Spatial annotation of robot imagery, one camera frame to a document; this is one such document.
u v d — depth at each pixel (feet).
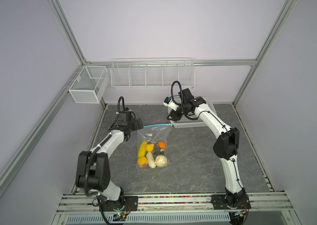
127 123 2.31
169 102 2.60
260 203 2.42
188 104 2.24
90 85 3.34
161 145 3.06
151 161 2.69
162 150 2.80
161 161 2.64
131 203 2.42
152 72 3.25
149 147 2.89
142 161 2.72
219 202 2.39
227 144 1.81
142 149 2.93
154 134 3.25
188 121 3.56
